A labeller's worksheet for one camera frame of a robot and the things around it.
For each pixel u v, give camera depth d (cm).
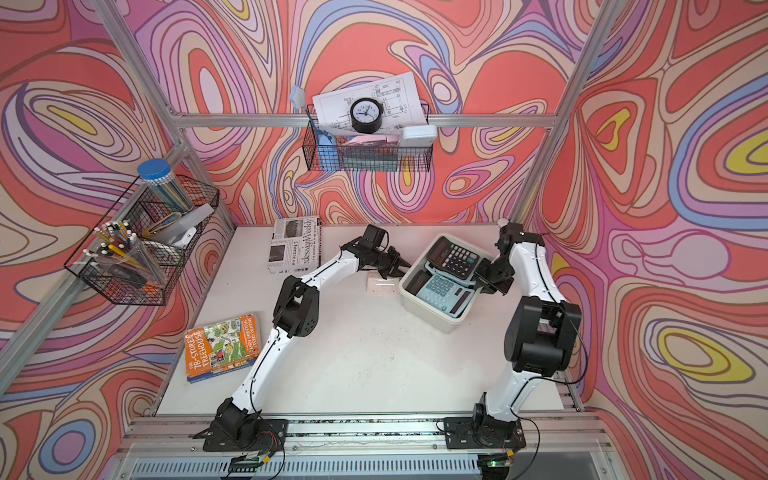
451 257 94
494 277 78
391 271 95
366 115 78
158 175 70
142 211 76
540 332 48
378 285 101
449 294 87
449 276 92
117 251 58
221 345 84
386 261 94
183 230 72
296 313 69
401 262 96
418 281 92
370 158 82
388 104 82
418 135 71
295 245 108
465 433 73
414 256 94
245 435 65
